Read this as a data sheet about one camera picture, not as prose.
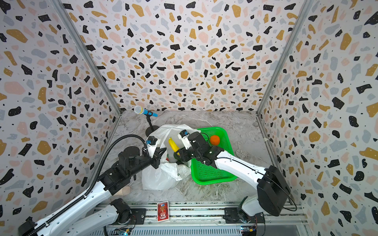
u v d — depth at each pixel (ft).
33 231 1.25
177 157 2.43
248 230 2.35
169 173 2.16
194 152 2.17
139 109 2.83
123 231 2.30
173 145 2.62
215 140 3.13
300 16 2.45
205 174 2.88
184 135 2.30
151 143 1.97
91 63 2.95
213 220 2.40
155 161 2.08
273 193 1.38
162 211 2.44
